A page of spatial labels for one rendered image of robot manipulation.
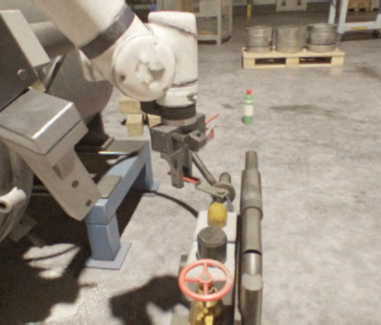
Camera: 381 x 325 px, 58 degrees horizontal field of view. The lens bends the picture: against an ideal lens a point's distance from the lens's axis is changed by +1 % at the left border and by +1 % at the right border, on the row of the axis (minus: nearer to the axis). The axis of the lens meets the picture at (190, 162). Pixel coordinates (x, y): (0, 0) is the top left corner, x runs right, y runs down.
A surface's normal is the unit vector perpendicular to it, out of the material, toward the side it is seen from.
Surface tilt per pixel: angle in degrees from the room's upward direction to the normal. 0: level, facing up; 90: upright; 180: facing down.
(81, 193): 97
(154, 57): 87
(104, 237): 90
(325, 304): 0
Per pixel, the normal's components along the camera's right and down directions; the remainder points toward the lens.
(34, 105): -0.16, -0.64
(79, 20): 0.08, 0.66
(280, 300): -0.04, -0.90
